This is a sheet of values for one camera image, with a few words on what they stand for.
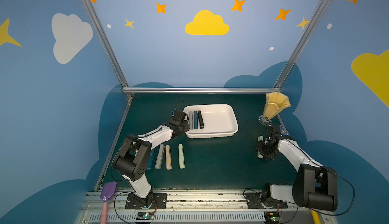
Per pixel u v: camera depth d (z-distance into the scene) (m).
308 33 0.85
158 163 0.84
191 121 1.04
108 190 0.77
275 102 0.91
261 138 0.96
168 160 0.86
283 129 1.02
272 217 0.71
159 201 0.74
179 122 0.73
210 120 1.05
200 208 0.73
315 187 0.42
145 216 0.71
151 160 0.86
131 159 0.47
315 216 0.69
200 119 1.04
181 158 0.86
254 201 0.74
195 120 1.04
